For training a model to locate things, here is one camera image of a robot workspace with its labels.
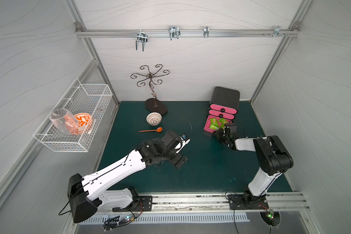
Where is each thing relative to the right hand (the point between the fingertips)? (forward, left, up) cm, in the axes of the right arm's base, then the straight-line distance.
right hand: (214, 131), depth 100 cm
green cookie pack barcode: (+8, -7, 0) cm, 11 cm away
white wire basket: (-1, +72, +30) cm, 78 cm away
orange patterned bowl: (-19, +67, +32) cm, 76 cm away
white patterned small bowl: (+9, +44, 0) cm, 45 cm away
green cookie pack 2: (+4, +1, +1) cm, 4 cm away
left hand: (-25, +23, +16) cm, 37 cm away
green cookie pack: (+8, 0, +1) cm, 8 cm away
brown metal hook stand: (+23, +47, +2) cm, 52 cm away
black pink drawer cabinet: (+14, -6, +13) cm, 20 cm away
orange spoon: (0, +39, -1) cm, 39 cm away
